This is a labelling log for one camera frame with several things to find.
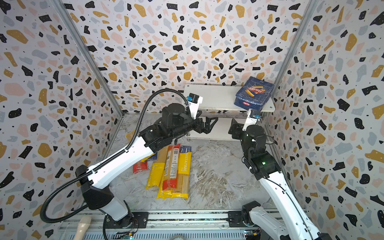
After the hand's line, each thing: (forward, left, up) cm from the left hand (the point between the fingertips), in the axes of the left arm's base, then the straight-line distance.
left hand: (210, 111), depth 61 cm
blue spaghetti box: (+7, +14, -41) cm, 44 cm away
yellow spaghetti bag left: (-5, +30, -42) cm, 52 cm away
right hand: (+1, -13, -5) cm, 14 cm away
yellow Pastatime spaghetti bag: (-12, +13, -39) cm, 42 cm away
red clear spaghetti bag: (-7, +20, -37) cm, 43 cm away
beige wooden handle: (-34, +58, -39) cm, 78 cm away
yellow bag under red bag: (-20, +23, -42) cm, 52 cm away
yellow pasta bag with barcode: (+18, +52, -40) cm, 68 cm away
